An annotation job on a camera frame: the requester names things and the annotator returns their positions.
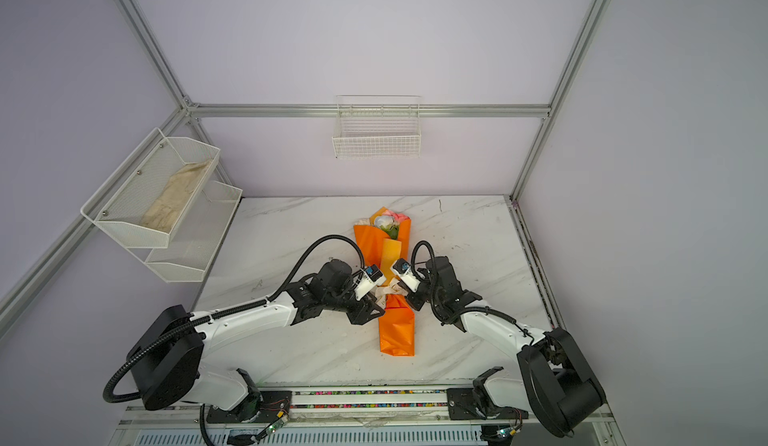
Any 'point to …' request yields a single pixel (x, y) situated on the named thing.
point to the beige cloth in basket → (164, 211)
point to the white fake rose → (388, 224)
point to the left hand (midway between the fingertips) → (376, 306)
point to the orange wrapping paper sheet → (381, 244)
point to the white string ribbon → (380, 292)
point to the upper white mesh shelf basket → (145, 201)
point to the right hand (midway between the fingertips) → (400, 279)
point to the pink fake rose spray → (398, 216)
